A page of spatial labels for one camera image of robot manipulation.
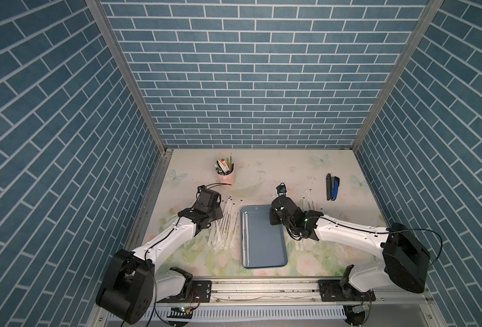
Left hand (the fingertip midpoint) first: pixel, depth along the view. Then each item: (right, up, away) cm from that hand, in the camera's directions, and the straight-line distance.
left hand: (221, 211), depth 88 cm
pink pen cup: (+1, +13, +8) cm, 16 cm away
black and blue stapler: (+54, +9, +13) cm, 57 cm away
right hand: (+22, +1, -3) cm, 22 cm away
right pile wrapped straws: (+41, +2, +11) cm, 43 cm away
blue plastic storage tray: (+18, -13, -4) cm, 23 cm away
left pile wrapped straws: (+1, -10, -1) cm, 10 cm away
